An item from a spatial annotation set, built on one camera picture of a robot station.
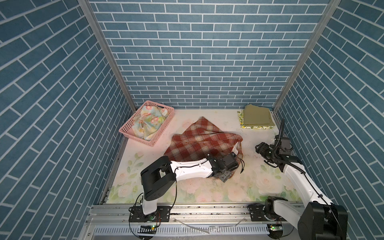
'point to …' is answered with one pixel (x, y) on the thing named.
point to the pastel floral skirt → (148, 120)
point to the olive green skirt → (257, 116)
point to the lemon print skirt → (241, 116)
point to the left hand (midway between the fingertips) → (223, 170)
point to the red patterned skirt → (204, 139)
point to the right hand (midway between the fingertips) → (258, 146)
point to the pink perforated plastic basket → (126, 128)
